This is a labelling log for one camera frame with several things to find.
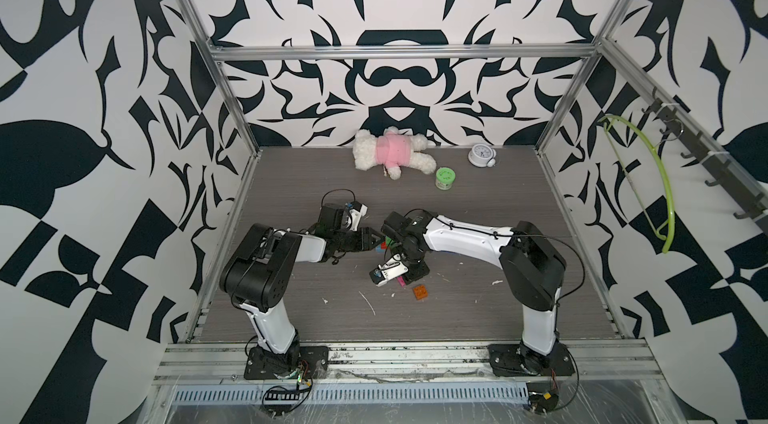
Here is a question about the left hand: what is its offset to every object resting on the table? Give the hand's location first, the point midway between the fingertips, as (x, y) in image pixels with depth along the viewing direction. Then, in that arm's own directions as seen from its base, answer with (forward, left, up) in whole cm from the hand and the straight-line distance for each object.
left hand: (377, 234), depth 94 cm
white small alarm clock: (+31, -41, +1) cm, 51 cm away
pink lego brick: (-17, -6, +6) cm, 19 cm away
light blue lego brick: (-7, -1, +4) cm, 8 cm away
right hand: (-9, -7, 0) cm, 12 cm away
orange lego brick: (-17, -12, -1) cm, 21 cm away
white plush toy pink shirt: (+30, -6, +7) cm, 31 cm away
